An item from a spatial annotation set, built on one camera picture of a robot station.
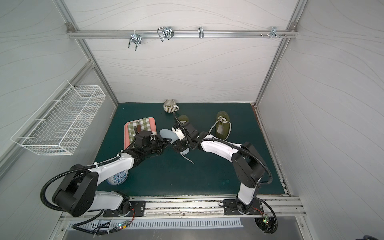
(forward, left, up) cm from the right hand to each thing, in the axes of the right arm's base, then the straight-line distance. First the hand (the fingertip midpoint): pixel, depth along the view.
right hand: (177, 142), depth 87 cm
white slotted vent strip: (-39, +14, -10) cm, 43 cm away
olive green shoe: (+18, -29, -6) cm, 35 cm away
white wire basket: (-6, +52, +22) cm, 57 cm away
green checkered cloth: (+18, +26, -8) cm, 33 cm away
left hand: (0, +1, +4) cm, 4 cm away
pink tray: (+10, +38, -9) cm, 40 cm away
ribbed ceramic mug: (+35, +11, -5) cm, 37 cm away
